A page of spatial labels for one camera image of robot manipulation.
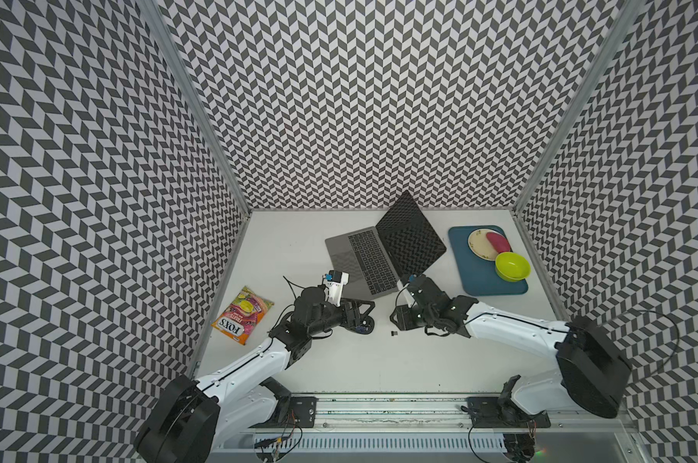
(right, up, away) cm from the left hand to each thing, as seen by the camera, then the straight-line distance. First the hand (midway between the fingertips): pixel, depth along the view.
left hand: (367, 306), depth 79 cm
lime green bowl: (+51, +9, +21) cm, 55 cm away
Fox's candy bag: (-38, -6, +8) cm, 40 cm away
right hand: (+9, -6, +5) cm, 12 cm away
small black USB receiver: (+8, -10, +8) cm, 15 cm away
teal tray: (+39, +5, +20) cm, 45 cm away
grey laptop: (+4, +11, +26) cm, 28 cm away
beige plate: (+43, +16, +29) cm, 54 cm away
